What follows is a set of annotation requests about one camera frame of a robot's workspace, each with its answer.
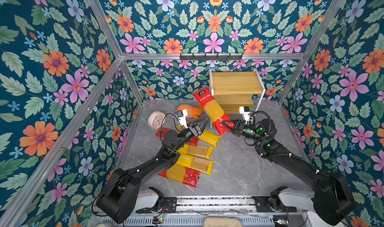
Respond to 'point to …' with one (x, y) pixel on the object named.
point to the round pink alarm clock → (156, 119)
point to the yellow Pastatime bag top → (210, 137)
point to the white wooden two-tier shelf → (231, 90)
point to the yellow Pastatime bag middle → (206, 151)
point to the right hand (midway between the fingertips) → (224, 123)
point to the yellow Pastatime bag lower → (200, 164)
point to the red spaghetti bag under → (182, 174)
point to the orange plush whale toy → (193, 111)
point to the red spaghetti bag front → (212, 108)
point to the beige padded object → (222, 222)
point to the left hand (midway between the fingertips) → (208, 118)
